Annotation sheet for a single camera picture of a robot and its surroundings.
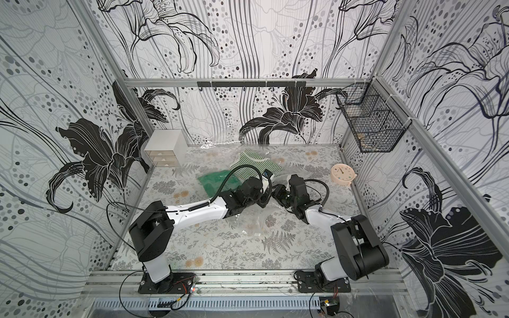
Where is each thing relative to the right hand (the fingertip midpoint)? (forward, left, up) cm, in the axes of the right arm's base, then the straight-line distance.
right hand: (271, 188), depth 90 cm
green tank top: (+9, +30, -7) cm, 32 cm away
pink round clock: (+13, -38, -7) cm, 40 cm away
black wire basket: (+24, -48, +19) cm, 57 cm away
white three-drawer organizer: (+20, +53, +7) cm, 57 cm away
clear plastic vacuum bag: (+21, +26, -9) cm, 35 cm away
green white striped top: (+25, +13, -7) cm, 29 cm away
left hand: (-3, +1, +2) cm, 4 cm away
